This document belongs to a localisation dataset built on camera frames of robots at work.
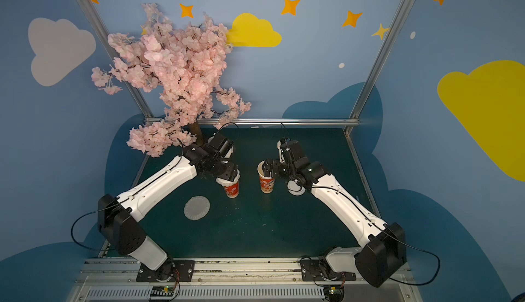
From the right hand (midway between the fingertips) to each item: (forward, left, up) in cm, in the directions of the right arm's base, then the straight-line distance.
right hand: (275, 164), depth 80 cm
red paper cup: (-6, +18, -14) cm, 24 cm away
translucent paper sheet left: (-11, +35, -22) cm, 42 cm away
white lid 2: (+3, -11, -25) cm, 28 cm away
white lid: (-7, +18, -4) cm, 20 cm away
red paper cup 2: (-2, +3, -10) cm, 11 cm away
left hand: (-1, +19, -3) cm, 19 cm away
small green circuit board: (-42, +39, -23) cm, 62 cm away
